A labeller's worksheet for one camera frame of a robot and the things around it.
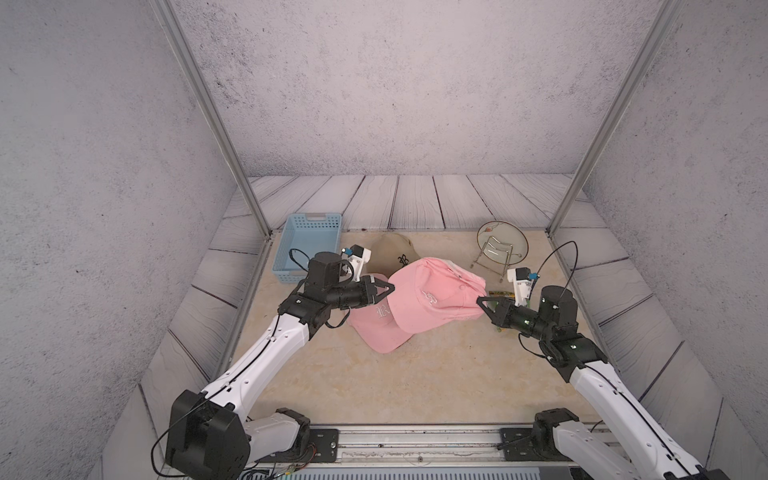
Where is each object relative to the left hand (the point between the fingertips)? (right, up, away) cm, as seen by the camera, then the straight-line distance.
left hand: (396, 290), depth 73 cm
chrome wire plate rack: (+36, +7, +34) cm, 50 cm away
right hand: (+21, -3, +2) cm, 22 cm away
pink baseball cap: (+9, -1, +4) cm, 10 cm away
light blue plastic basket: (-35, +17, +50) cm, 63 cm away
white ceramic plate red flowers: (+36, +15, +26) cm, 47 cm away
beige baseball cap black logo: (-2, +9, +32) cm, 33 cm away
